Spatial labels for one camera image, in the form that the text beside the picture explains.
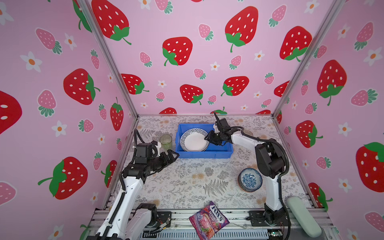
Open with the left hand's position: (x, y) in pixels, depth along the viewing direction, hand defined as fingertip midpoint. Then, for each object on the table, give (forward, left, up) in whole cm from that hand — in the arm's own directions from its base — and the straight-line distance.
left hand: (173, 157), depth 77 cm
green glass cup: (+22, +10, -16) cm, 29 cm away
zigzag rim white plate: (+24, -9, -16) cm, 30 cm away
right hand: (+20, -17, -10) cm, 28 cm away
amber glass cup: (+32, -51, -18) cm, 63 cm away
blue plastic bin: (+12, -23, -13) cm, 29 cm away
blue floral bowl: (-8, -41, -11) cm, 43 cm away
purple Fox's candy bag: (-26, -18, -16) cm, 35 cm away
